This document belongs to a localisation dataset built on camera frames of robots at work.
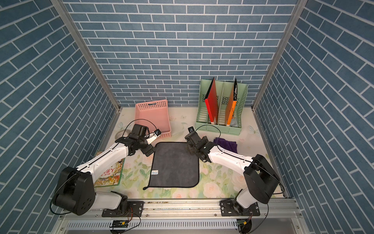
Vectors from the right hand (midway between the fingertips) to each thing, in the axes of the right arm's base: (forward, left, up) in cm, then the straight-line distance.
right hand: (195, 143), depth 88 cm
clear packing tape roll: (+8, +54, -7) cm, 55 cm away
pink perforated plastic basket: (+30, +36, -11) cm, 48 cm away
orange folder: (+17, -20, +18) cm, 32 cm away
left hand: (-1, +27, 0) cm, 27 cm away
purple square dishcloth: (+5, -24, -8) cm, 26 cm away
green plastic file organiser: (+19, -5, -4) cm, 20 cm away
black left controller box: (-42, +35, -13) cm, 56 cm away
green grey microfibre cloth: (-11, +12, -9) cm, 19 cm away
